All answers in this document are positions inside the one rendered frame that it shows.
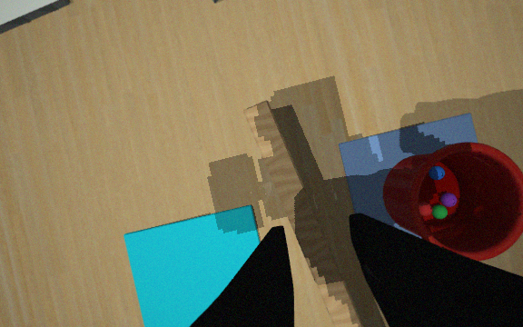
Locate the dark red cup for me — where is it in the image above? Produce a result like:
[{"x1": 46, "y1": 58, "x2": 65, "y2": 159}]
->
[{"x1": 383, "y1": 143, "x2": 523, "y2": 261}]

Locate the brown wooden bar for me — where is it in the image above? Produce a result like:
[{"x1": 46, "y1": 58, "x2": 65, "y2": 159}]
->
[{"x1": 243, "y1": 100, "x2": 363, "y2": 327}]

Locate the purple ball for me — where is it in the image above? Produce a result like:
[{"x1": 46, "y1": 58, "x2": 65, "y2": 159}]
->
[{"x1": 440, "y1": 193, "x2": 457, "y2": 207}]

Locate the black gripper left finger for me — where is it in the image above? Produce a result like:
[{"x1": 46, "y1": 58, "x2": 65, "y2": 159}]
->
[{"x1": 189, "y1": 225, "x2": 294, "y2": 327}]

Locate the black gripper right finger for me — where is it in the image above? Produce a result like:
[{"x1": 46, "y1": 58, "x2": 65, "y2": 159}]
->
[{"x1": 349, "y1": 213, "x2": 523, "y2": 327}]

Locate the blue marble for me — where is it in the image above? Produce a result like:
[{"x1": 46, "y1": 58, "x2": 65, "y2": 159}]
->
[{"x1": 429, "y1": 166, "x2": 445, "y2": 180}]

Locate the green marble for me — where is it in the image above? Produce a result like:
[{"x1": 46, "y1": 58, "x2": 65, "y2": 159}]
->
[{"x1": 431, "y1": 205, "x2": 448, "y2": 219}]

